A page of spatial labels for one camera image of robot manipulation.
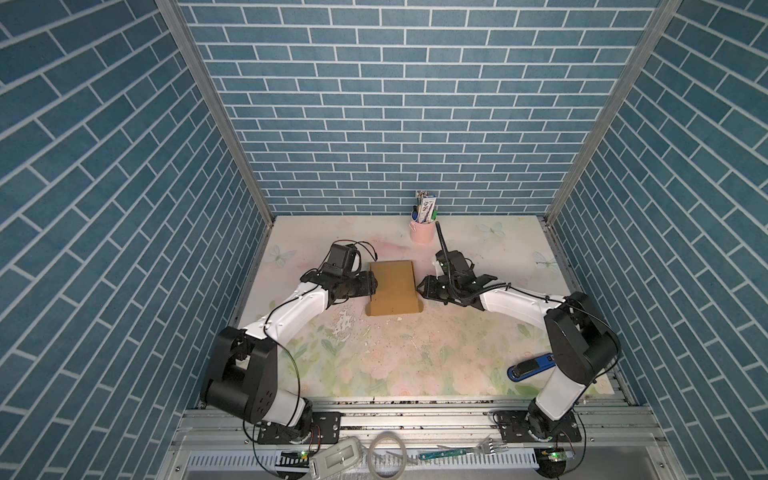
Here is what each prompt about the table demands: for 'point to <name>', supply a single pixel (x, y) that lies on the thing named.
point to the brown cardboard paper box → (396, 291)
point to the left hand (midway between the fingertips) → (371, 283)
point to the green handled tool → (429, 455)
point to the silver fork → (486, 445)
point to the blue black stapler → (531, 366)
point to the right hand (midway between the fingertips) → (417, 286)
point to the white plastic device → (335, 457)
